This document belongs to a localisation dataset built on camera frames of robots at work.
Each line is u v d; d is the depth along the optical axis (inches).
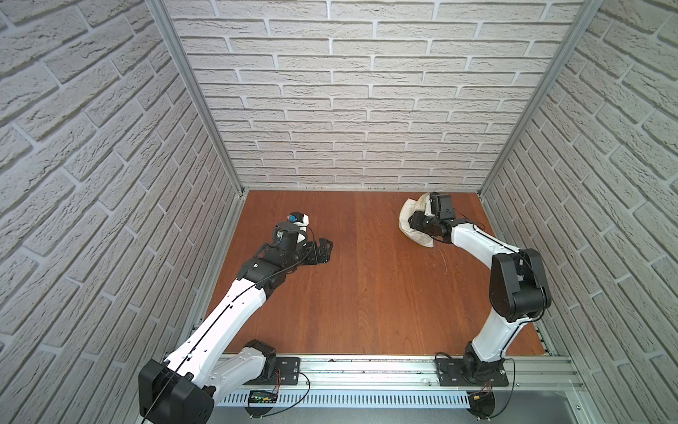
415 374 29.8
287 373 28.6
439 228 27.8
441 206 29.7
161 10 27.4
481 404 27.4
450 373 28.8
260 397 28.4
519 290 19.2
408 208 38.7
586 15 27.3
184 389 14.5
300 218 26.9
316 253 26.3
